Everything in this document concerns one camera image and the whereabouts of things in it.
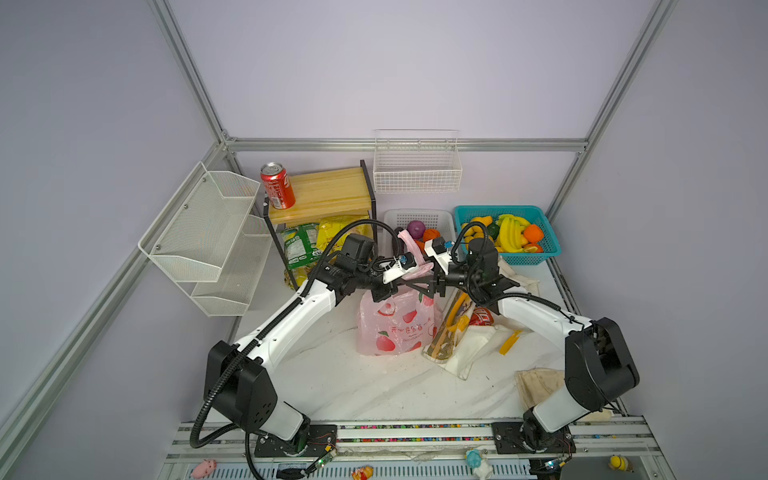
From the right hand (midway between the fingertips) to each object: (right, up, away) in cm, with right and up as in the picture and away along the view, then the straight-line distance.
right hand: (410, 273), depth 77 cm
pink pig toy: (-49, -46, -8) cm, 67 cm away
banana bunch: (+39, +11, +31) cm, 51 cm away
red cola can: (+22, -14, +11) cm, 28 cm away
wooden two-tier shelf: (-21, +23, +9) cm, 32 cm away
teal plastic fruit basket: (+51, +22, +40) cm, 68 cm away
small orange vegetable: (+10, +13, +34) cm, 38 cm away
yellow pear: (+32, +19, +38) cm, 53 cm away
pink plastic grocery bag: (0, -14, +2) cm, 14 cm away
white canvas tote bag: (+13, -14, -4) cm, 20 cm away
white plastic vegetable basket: (+14, +19, +38) cm, 44 cm away
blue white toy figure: (+16, -44, -10) cm, 48 cm away
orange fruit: (+47, +13, +31) cm, 58 cm away
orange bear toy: (-11, -46, -9) cm, 48 cm away
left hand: (-3, -2, +1) cm, 3 cm away
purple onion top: (+5, +16, +37) cm, 41 cm away
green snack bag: (-32, +8, +12) cm, 36 cm away
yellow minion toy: (+49, -44, -8) cm, 66 cm away
